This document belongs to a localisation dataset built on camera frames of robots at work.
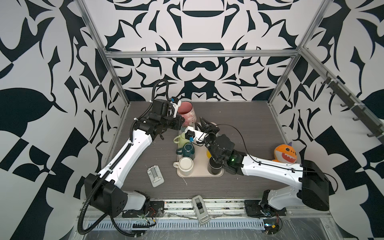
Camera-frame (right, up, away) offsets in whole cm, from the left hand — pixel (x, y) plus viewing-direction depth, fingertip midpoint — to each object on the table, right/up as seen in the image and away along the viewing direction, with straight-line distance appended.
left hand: (183, 116), depth 76 cm
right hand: (+9, -1, -8) cm, 12 cm away
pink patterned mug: (+1, +3, +3) cm, 5 cm away
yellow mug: (+11, -15, -15) cm, 24 cm away
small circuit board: (+42, -52, -4) cm, 67 cm away
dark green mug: (+2, -19, +7) cm, 20 cm away
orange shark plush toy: (+56, -21, +9) cm, 61 cm away
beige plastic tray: (+9, -30, +12) cm, 34 cm away
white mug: (+1, -26, +6) cm, 27 cm away
